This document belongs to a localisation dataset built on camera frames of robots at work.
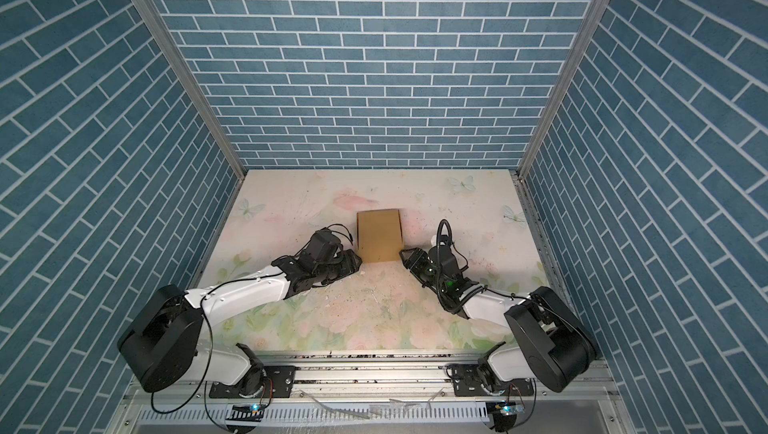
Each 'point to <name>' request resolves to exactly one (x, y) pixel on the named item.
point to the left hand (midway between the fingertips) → (358, 264)
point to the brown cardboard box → (380, 236)
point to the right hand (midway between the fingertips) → (398, 253)
